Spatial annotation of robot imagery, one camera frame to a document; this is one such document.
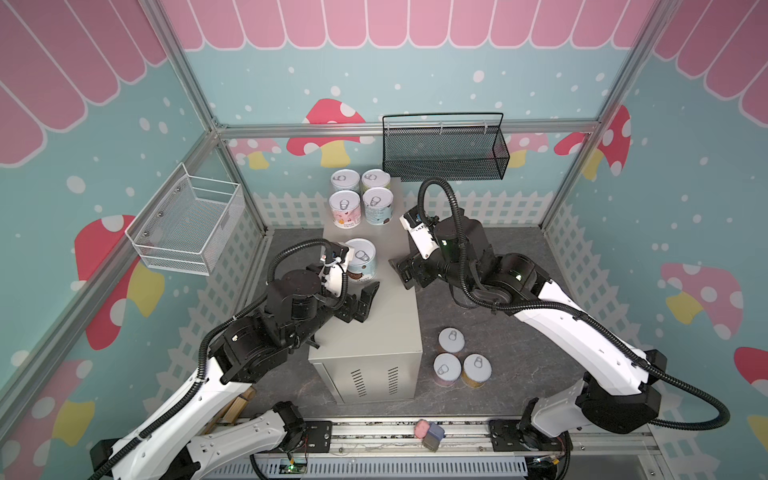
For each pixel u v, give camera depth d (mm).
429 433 742
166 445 378
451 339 851
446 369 793
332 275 492
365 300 535
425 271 547
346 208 696
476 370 800
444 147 951
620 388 399
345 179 758
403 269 552
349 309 525
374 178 758
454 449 738
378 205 700
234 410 777
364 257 599
